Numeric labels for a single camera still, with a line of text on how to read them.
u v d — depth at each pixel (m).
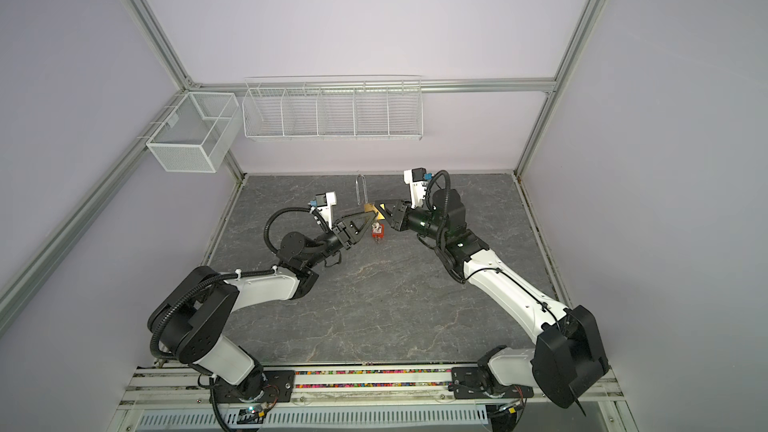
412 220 0.65
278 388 0.73
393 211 0.67
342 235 0.68
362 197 0.76
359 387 0.75
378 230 0.72
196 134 0.96
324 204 0.69
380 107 1.05
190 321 0.45
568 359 0.40
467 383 0.74
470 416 0.71
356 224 0.69
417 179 0.66
